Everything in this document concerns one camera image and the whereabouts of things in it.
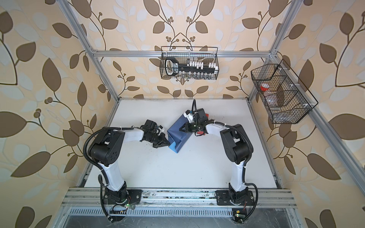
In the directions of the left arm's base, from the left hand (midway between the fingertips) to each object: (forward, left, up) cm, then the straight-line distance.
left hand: (168, 142), depth 93 cm
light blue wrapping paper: (+1, -6, +4) cm, 8 cm away
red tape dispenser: (-1, -21, +14) cm, 25 cm away
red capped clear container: (+19, -57, +33) cm, 68 cm away
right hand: (+7, -8, +5) cm, 11 cm away
